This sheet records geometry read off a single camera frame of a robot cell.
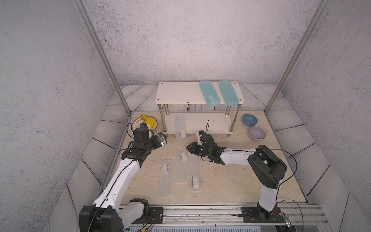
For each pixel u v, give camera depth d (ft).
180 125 3.44
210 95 2.67
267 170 1.59
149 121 3.57
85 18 2.39
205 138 2.46
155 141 2.37
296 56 2.86
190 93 2.79
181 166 2.94
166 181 2.77
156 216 2.38
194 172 2.84
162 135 2.43
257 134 3.41
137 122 3.75
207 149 2.38
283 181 1.68
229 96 2.69
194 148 2.65
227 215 2.44
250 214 2.39
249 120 3.67
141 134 1.97
